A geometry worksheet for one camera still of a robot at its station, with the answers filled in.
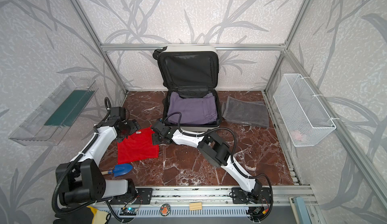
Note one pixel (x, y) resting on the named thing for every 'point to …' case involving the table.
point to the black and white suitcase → (191, 70)
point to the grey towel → (252, 113)
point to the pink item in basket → (297, 134)
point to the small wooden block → (195, 206)
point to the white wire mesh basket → (308, 123)
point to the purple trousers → (193, 110)
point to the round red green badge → (165, 210)
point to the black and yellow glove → (87, 215)
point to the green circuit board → (128, 211)
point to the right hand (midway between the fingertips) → (155, 134)
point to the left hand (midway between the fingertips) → (134, 124)
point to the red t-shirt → (137, 146)
